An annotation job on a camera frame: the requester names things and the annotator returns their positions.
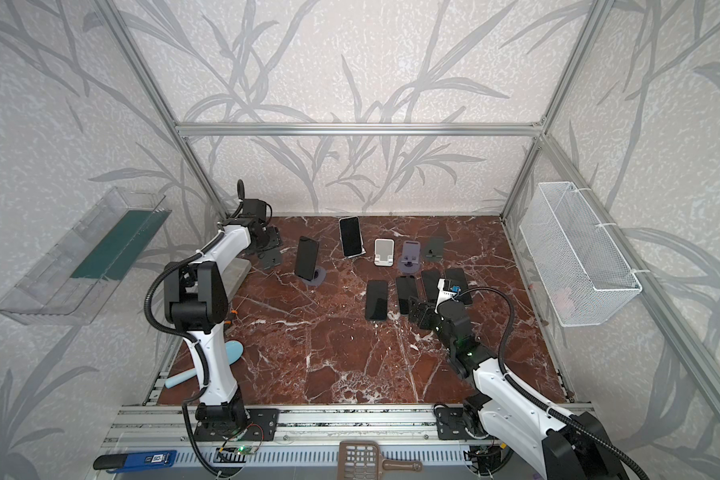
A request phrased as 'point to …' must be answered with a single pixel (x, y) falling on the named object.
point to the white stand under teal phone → (384, 252)
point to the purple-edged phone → (430, 280)
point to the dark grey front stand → (434, 250)
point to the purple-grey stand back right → (410, 259)
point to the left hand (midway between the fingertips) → (273, 232)
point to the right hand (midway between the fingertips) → (421, 291)
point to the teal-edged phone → (407, 288)
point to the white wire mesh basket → (584, 272)
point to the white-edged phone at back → (351, 235)
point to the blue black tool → (136, 461)
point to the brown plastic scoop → (361, 460)
